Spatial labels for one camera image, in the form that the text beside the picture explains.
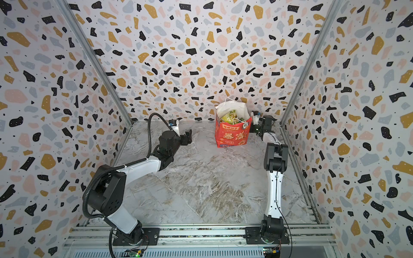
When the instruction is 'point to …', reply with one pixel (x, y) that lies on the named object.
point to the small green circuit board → (131, 252)
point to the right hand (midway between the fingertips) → (244, 124)
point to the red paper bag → (231, 135)
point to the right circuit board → (271, 252)
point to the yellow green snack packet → (230, 118)
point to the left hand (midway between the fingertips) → (186, 129)
